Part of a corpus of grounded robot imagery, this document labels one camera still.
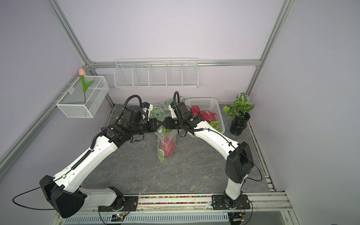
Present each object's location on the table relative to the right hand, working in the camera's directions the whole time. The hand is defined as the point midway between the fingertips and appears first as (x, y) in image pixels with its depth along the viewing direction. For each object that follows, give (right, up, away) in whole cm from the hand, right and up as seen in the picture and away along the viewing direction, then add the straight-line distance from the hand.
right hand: (164, 122), depth 80 cm
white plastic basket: (+32, +14, +33) cm, 48 cm away
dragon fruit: (+2, -11, -5) cm, 13 cm away
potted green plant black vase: (+46, +7, +4) cm, 46 cm away
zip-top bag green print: (-1, -5, -6) cm, 8 cm away
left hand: (0, 0, -8) cm, 8 cm away
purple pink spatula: (-47, -5, +20) cm, 51 cm away
